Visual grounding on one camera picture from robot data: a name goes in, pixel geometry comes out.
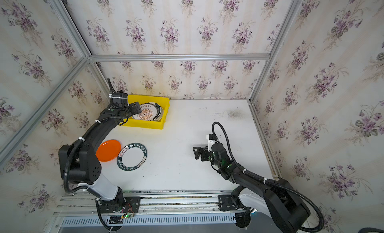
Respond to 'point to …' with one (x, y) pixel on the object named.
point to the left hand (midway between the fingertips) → (131, 106)
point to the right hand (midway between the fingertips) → (197, 149)
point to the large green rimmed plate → (132, 156)
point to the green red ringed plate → (159, 112)
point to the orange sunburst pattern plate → (149, 112)
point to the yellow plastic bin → (164, 102)
